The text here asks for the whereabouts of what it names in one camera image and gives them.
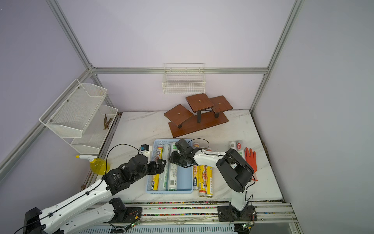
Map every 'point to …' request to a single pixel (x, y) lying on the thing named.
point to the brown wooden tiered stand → (207, 112)
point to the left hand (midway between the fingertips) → (158, 163)
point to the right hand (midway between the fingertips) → (171, 162)
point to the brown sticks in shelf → (106, 123)
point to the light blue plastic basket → (184, 175)
